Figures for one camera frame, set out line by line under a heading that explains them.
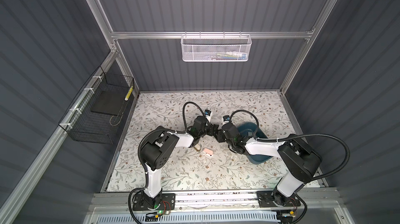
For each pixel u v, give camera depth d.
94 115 0.72
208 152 0.87
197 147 0.89
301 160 0.47
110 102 0.76
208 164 0.85
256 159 0.80
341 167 0.46
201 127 0.77
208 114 0.85
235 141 0.71
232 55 0.92
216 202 0.75
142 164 0.51
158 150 0.51
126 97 0.80
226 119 0.81
